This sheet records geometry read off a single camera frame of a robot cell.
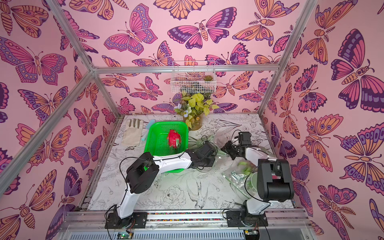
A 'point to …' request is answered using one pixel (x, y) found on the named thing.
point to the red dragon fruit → (174, 139)
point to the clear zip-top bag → (195, 141)
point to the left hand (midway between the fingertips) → (217, 162)
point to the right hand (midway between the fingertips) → (220, 148)
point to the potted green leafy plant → (192, 107)
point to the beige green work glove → (132, 132)
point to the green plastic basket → (156, 142)
